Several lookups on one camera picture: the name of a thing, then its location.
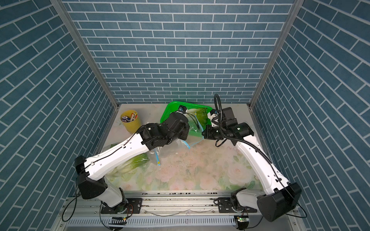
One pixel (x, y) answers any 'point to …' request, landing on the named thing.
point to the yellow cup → (131, 121)
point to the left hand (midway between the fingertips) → (190, 128)
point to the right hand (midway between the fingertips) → (203, 133)
